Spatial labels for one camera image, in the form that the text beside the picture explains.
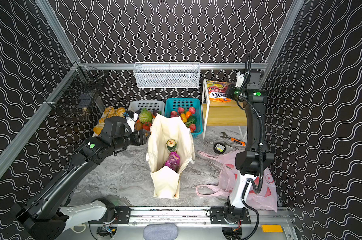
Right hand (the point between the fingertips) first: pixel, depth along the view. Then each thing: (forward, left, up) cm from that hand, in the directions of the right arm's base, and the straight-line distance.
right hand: (227, 90), depth 80 cm
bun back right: (+15, +74, -29) cm, 81 cm away
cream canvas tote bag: (-44, +31, -13) cm, 56 cm away
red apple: (+16, +27, -30) cm, 44 cm away
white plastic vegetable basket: (+18, +43, -27) cm, 54 cm away
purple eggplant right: (+16, +47, -32) cm, 59 cm away
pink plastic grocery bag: (-34, -2, -32) cm, 47 cm away
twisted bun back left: (+13, +82, -28) cm, 87 cm away
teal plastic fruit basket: (+22, +33, -29) cm, 49 cm away
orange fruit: (+12, +21, -30) cm, 39 cm away
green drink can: (-19, +31, -26) cm, 45 cm away
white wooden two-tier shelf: (-7, +6, -10) cm, 14 cm away
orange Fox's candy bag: (+1, +5, -1) cm, 5 cm away
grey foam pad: (-60, +34, -33) cm, 76 cm away
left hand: (-25, +39, -5) cm, 47 cm away
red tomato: (-1, +50, -29) cm, 57 cm away
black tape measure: (-14, +1, -36) cm, 38 cm away
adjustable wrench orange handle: (-4, -4, -36) cm, 37 cm away
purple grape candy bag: (-29, +29, -25) cm, 48 cm away
